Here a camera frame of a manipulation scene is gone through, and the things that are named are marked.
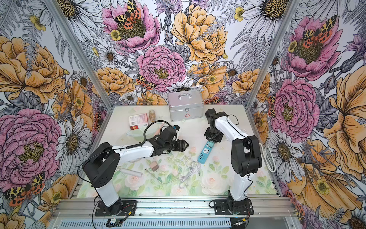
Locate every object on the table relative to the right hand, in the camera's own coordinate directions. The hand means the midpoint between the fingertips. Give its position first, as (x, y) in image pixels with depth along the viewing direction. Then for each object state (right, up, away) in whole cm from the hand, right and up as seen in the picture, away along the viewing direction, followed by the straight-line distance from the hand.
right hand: (211, 143), depth 90 cm
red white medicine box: (-52, +13, +16) cm, 55 cm away
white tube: (-47, -17, -5) cm, 50 cm away
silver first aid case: (-16, +24, +17) cm, 34 cm away
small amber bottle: (-42, +18, +22) cm, 51 cm away
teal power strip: (-3, -6, +2) cm, 7 cm away
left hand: (-17, -3, 0) cm, 17 cm away
